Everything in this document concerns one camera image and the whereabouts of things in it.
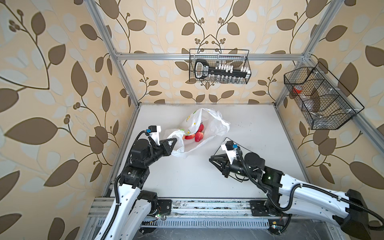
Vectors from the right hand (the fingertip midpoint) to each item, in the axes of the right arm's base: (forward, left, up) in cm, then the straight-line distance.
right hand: (211, 160), depth 67 cm
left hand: (+9, +15, +4) cm, 18 cm away
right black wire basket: (+22, -58, +12) cm, 63 cm away
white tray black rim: (+15, -24, -22) cm, 36 cm away
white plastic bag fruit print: (+25, -4, -5) cm, 26 cm away
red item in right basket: (+39, -55, +7) cm, 68 cm away
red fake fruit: (+26, +5, -20) cm, 33 cm away
